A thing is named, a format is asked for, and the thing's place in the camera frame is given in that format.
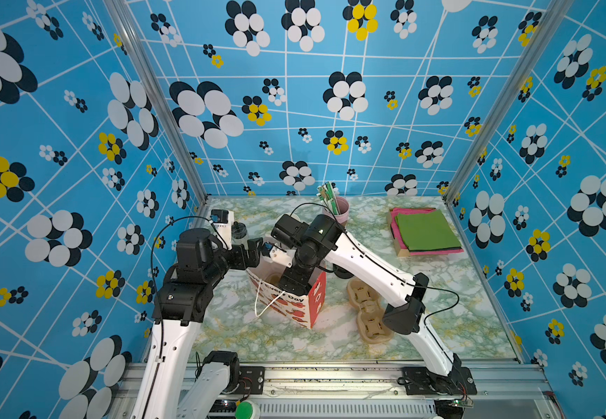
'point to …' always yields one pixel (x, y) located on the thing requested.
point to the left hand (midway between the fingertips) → (247, 238)
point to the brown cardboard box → (399, 251)
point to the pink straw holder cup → (342, 209)
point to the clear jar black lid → (239, 234)
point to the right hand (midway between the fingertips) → (294, 276)
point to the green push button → (244, 410)
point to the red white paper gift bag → (270, 300)
